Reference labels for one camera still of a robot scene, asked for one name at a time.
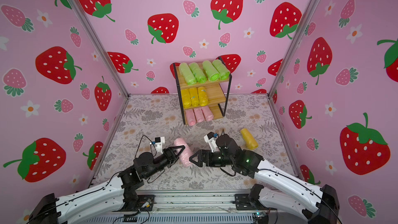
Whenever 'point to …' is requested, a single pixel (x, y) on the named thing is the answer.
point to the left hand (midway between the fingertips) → (185, 148)
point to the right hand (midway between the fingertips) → (196, 159)
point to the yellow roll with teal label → (203, 96)
